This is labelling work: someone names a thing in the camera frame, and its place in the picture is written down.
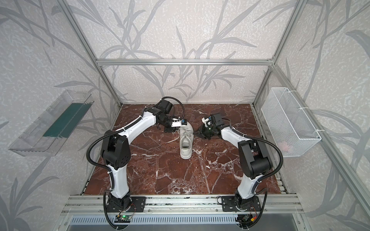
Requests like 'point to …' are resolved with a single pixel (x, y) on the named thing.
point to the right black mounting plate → (228, 204)
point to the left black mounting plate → (138, 204)
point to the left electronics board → (123, 219)
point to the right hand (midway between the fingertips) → (194, 129)
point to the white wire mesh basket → (291, 131)
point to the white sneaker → (186, 136)
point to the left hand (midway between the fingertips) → (178, 122)
